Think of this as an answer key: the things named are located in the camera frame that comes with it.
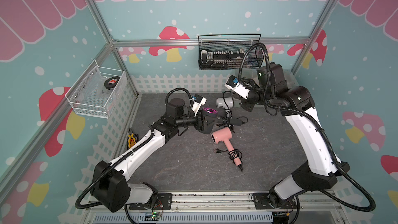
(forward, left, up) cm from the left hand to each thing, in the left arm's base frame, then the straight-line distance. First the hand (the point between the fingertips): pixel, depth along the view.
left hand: (212, 120), depth 72 cm
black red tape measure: (+17, +52, +7) cm, 55 cm away
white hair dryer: (+29, -7, -21) cm, 36 cm away
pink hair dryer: (+4, -9, -21) cm, 23 cm away
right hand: (+5, -9, +14) cm, 17 cm away
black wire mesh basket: (+42, -26, +6) cm, 50 cm away
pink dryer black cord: (-7, -13, -22) cm, 27 cm away
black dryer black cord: (+22, -13, -23) cm, 35 cm away
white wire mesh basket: (+15, +60, +3) cm, 62 cm away
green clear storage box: (+44, -53, -8) cm, 69 cm away
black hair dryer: (0, +1, +5) cm, 5 cm away
